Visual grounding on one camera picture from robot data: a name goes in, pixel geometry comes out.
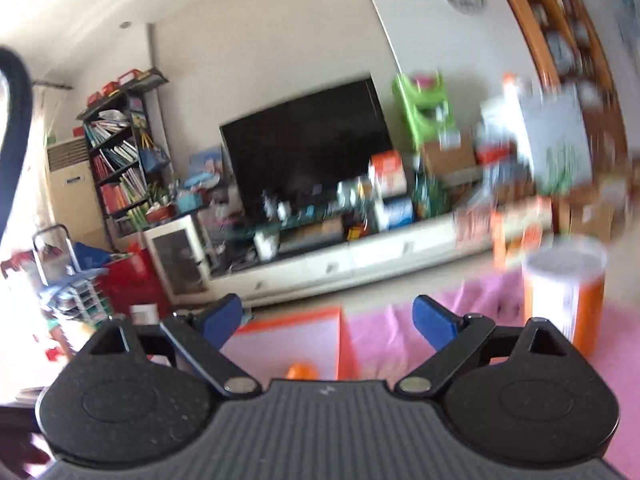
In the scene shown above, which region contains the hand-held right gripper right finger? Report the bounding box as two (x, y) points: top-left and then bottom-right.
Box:
(394, 295), (577, 402)

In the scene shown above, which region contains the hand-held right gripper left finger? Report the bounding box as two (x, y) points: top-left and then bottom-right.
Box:
(82, 293), (262, 401)

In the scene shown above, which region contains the orange cardboard box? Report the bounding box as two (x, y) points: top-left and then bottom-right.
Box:
(220, 307), (362, 383)

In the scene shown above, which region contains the orange fruit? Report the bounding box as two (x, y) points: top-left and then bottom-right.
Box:
(286, 362), (321, 382)

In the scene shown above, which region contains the pink floral blanket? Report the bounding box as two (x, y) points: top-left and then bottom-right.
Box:
(345, 260), (640, 466)

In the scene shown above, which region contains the white glass door cabinet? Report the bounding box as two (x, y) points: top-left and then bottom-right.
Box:
(142, 214), (214, 302)

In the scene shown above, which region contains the red bag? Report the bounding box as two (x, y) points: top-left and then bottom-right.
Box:
(102, 242), (172, 319)

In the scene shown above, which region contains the white television stand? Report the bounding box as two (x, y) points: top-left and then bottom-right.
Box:
(207, 212), (501, 307)

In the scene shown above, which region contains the orange canister with white lid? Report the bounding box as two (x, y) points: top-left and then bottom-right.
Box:
(522, 240), (609, 357)

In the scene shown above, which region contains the metal trolley cart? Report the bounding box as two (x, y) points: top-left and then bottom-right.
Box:
(32, 225), (110, 332)

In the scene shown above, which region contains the orange and white carton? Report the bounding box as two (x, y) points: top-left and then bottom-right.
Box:
(369, 151), (409, 199)

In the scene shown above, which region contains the brown cardboard box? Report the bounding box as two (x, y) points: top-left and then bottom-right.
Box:
(422, 132), (479, 177)

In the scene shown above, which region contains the dark bookshelf with books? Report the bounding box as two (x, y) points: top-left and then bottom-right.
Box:
(77, 67), (174, 241)

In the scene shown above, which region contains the floor standing air conditioner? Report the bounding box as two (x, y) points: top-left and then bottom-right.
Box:
(46, 137), (114, 252)

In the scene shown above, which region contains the black flat television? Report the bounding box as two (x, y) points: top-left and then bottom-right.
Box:
(220, 77), (396, 212)

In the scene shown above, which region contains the green plastic drawer rack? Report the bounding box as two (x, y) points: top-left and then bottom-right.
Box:
(392, 72), (457, 152)

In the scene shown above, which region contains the wooden display shelf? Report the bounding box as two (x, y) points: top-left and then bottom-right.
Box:
(502, 0), (632, 241)

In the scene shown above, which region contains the dark curved bar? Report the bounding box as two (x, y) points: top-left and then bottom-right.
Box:
(0, 45), (34, 241)

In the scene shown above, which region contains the white picture frame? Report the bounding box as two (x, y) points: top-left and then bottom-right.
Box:
(130, 304), (162, 327)

